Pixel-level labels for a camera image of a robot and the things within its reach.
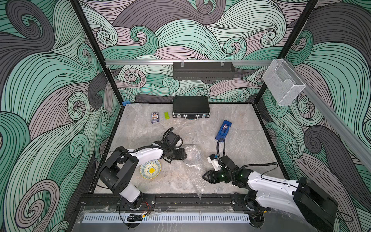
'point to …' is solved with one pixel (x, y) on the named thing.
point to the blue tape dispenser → (223, 130)
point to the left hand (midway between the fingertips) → (184, 154)
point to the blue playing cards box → (155, 118)
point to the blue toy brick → (127, 102)
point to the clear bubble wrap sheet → (245, 148)
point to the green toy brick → (166, 115)
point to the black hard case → (191, 108)
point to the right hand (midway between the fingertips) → (203, 179)
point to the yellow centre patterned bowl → (150, 170)
